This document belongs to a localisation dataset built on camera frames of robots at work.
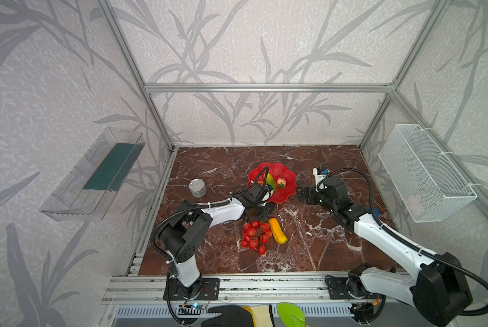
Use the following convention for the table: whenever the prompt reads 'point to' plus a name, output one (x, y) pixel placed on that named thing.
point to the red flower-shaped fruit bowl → (275, 170)
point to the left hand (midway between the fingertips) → (268, 205)
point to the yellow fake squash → (277, 231)
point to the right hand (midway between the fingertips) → (305, 181)
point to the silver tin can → (197, 188)
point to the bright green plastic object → (291, 315)
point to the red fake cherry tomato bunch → (255, 235)
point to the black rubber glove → (230, 316)
